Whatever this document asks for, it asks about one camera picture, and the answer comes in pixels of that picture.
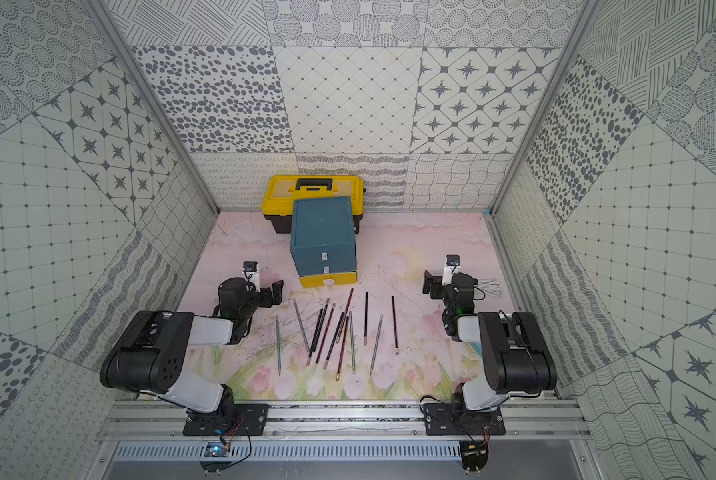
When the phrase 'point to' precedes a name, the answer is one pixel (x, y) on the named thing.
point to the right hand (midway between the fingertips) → (442, 274)
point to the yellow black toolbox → (281, 191)
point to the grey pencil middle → (352, 344)
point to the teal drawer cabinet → (322, 240)
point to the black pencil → (366, 319)
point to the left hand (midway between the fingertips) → (266, 278)
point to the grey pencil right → (376, 345)
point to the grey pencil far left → (278, 346)
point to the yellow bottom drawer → (328, 279)
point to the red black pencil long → (344, 315)
